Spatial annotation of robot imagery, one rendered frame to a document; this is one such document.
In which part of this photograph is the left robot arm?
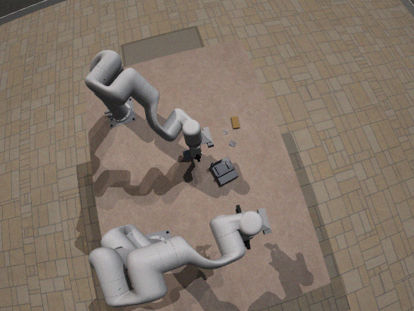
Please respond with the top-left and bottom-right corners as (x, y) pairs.
(85, 50), (214, 148)

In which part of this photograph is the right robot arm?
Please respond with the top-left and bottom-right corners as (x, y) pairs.
(88, 208), (271, 307)

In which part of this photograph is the tan rectangular plate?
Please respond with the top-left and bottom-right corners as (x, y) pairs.
(231, 116), (239, 129)

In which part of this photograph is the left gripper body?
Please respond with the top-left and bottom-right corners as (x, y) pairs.
(189, 145), (202, 158)

